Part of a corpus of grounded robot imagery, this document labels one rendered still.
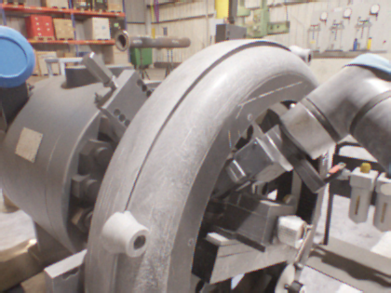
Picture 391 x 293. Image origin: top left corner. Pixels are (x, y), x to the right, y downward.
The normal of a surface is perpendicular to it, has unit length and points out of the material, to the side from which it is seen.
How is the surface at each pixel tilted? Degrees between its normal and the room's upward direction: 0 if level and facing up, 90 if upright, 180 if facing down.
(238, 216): 65
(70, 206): 90
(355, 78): 49
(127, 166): 55
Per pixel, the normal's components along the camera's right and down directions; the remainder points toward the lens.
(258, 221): -0.61, -0.18
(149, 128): -0.48, -0.48
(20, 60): 0.75, 0.18
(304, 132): -0.34, 0.04
